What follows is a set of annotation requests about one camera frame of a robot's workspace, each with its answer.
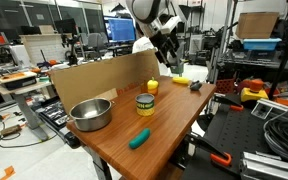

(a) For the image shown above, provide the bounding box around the teal toy cucumber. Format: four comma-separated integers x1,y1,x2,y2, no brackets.
128,127,151,150

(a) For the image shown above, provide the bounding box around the power strip with cable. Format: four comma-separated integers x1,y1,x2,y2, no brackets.
0,123,23,148

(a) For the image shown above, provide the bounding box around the black tripod pole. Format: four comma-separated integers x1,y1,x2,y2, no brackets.
267,0,288,101

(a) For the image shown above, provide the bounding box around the blue plastic bin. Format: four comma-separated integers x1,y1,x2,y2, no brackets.
242,37,283,52

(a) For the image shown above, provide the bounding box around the yellow bell pepper toy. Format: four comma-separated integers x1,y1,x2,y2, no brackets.
146,77,160,91

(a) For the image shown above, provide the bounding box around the yellow green tin can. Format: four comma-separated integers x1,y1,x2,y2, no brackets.
135,93,156,117

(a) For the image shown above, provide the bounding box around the grey plush toy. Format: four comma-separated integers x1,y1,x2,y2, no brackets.
189,80,204,92

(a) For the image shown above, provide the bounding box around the brown cardboard panel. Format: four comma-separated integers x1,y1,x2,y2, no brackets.
49,48,161,115

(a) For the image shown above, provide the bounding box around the yellow red emergency stop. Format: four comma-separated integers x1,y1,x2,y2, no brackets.
239,78,270,103

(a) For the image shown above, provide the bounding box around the computer monitor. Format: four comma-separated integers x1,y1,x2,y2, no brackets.
103,15,137,44

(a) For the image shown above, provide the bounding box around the aluminium extrusion rail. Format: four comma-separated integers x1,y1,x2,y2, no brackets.
239,151,288,180

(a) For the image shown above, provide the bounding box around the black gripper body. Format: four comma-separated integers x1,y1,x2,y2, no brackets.
149,26,186,67

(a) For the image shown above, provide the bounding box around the black cable bundle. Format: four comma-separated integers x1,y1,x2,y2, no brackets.
262,99,288,164

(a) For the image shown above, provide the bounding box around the white pegboard panel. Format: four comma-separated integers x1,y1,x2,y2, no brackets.
19,33,72,66

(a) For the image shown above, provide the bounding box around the brown cardboard box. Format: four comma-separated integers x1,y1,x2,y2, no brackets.
235,11,281,40

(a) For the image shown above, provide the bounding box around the grey side table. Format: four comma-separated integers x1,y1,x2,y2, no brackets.
0,70,54,142

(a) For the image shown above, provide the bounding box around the orange cup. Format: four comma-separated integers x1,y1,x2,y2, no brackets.
140,82,159,97

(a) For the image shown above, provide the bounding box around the stainless steel pot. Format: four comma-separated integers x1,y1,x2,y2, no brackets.
65,97,116,132

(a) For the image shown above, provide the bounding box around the yellow maize cob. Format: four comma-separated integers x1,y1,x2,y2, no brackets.
171,76,191,85

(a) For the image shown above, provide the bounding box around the black clamp orange handle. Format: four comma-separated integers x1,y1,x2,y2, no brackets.
183,132,233,168
212,93,245,113

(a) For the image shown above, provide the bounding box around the grey office chair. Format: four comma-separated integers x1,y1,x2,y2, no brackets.
85,32,109,60

